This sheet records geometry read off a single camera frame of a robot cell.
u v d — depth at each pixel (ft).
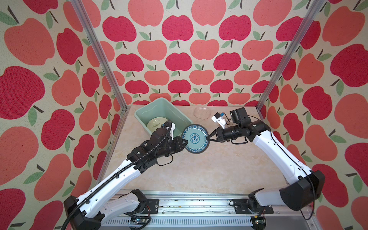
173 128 2.12
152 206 2.45
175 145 1.97
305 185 1.28
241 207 2.40
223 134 2.12
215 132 2.21
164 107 3.40
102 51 2.90
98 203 1.29
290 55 2.84
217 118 2.26
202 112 3.92
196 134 2.34
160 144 1.57
